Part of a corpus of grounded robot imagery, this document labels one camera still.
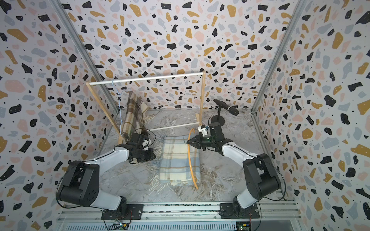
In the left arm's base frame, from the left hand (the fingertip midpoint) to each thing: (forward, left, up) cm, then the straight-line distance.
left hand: (156, 156), depth 90 cm
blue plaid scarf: (-7, -10, -1) cm, 12 cm away
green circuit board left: (-35, +13, -4) cm, 38 cm away
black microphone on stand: (+32, -43, -1) cm, 54 cm away
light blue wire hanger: (+48, +34, +11) cm, 59 cm away
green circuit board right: (-36, -47, -5) cm, 60 cm away
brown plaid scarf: (+20, +13, +14) cm, 28 cm away
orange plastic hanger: (-9, -21, +10) cm, 25 cm away
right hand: (+1, -20, +13) cm, 24 cm away
